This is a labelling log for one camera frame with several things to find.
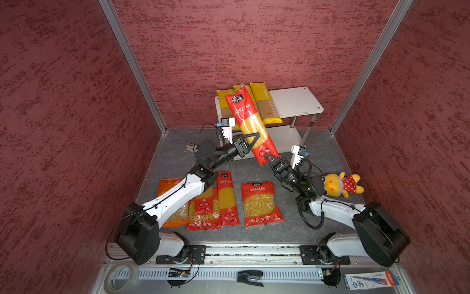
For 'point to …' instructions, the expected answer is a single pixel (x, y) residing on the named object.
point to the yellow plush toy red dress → (335, 185)
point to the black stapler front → (251, 277)
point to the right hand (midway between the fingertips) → (262, 158)
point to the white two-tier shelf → (297, 102)
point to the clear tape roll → (131, 283)
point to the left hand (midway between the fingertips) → (259, 138)
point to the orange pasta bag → (182, 216)
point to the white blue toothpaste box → (369, 280)
